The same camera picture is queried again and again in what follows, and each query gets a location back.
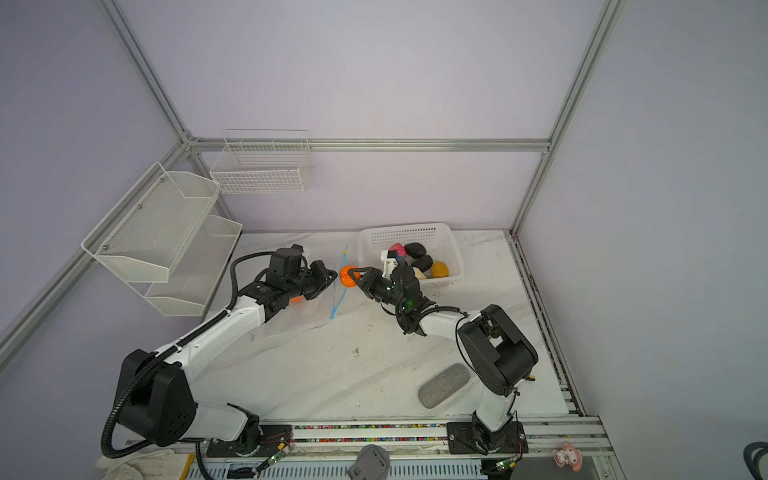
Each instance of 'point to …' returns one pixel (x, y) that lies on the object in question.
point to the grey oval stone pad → (443, 385)
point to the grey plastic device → (372, 463)
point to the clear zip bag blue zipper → (315, 310)
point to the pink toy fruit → (399, 249)
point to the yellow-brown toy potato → (439, 269)
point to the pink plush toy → (568, 454)
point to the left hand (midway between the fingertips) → (338, 273)
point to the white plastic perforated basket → (435, 237)
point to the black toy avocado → (424, 263)
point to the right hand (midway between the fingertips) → (346, 276)
